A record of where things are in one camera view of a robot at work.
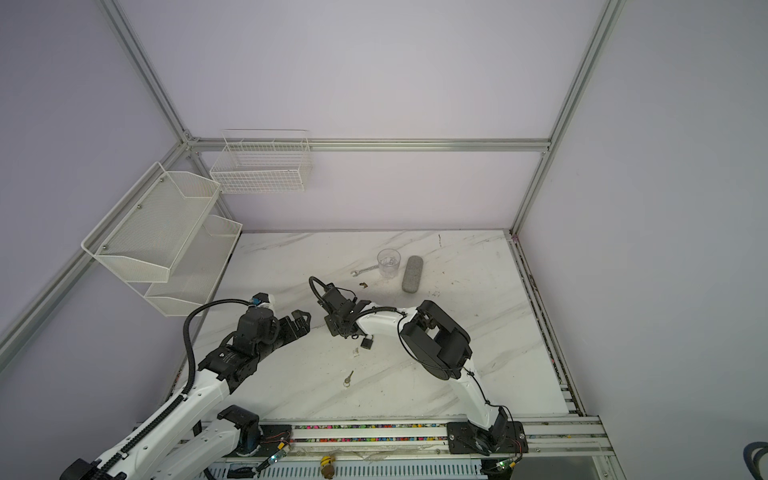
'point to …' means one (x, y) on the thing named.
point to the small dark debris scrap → (364, 284)
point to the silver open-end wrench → (362, 270)
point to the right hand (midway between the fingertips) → (334, 318)
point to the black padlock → (367, 342)
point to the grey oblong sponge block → (412, 274)
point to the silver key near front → (347, 380)
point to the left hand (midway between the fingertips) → (297, 323)
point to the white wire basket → (263, 161)
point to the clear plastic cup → (388, 260)
